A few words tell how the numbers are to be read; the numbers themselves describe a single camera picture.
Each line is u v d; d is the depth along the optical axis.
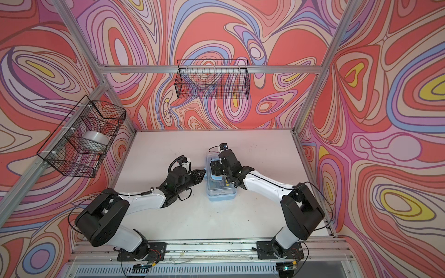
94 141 0.70
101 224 0.44
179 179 0.68
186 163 0.80
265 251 0.73
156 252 0.72
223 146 0.76
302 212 0.44
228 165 0.65
